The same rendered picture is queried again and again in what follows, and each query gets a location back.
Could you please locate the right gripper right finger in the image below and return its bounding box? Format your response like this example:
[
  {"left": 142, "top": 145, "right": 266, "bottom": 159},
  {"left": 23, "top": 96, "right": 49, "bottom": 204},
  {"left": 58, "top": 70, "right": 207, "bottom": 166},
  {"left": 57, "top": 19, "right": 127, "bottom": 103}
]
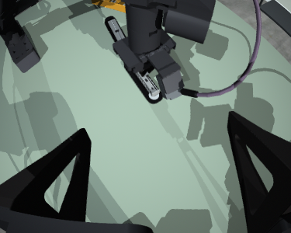
[{"left": 227, "top": 111, "right": 291, "bottom": 233}]

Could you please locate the orange tray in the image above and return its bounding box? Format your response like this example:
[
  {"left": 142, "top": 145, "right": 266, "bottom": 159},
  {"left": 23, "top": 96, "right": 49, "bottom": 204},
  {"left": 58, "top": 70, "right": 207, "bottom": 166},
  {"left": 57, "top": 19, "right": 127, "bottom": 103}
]
[{"left": 92, "top": 0, "right": 126, "bottom": 13}]

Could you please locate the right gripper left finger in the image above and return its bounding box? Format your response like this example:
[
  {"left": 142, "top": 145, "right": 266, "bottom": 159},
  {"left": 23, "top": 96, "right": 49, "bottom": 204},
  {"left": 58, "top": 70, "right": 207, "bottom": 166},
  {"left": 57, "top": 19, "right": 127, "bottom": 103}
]
[{"left": 0, "top": 128, "right": 92, "bottom": 222}]

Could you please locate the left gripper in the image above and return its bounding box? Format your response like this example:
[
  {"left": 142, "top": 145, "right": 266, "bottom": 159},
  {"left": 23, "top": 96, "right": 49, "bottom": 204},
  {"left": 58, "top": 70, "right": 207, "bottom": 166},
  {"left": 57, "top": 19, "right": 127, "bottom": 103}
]
[{"left": 113, "top": 26, "right": 184, "bottom": 94}]

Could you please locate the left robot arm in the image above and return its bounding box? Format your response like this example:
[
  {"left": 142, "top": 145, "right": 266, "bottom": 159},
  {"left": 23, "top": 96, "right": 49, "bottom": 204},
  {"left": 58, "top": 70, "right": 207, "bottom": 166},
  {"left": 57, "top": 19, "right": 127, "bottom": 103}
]
[{"left": 0, "top": 0, "right": 216, "bottom": 100}]

